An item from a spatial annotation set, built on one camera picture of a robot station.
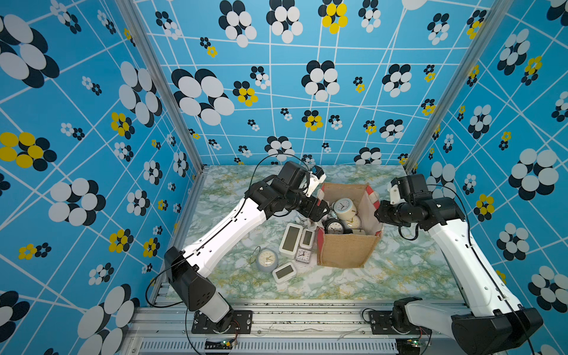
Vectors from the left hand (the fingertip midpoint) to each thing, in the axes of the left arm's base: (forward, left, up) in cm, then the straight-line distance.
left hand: (322, 201), depth 71 cm
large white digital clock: (-1, +10, -25) cm, 27 cm away
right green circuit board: (-36, -28, -29) cm, 54 cm away
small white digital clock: (0, +3, -27) cm, 27 cm away
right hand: (-1, -21, -6) cm, 22 cm away
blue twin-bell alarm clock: (+8, -11, -16) cm, 21 cm away
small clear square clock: (-7, +5, -27) cm, 28 cm away
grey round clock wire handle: (-9, +20, -25) cm, 33 cm away
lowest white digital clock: (-14, +13, -27) cm, 33 cm away
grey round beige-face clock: (+5, -17, -22) cm, 28 cm away
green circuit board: (-36, +33, -30) cm, 57 cm away
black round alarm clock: (+1, -7, -19) cm, 20 cm away
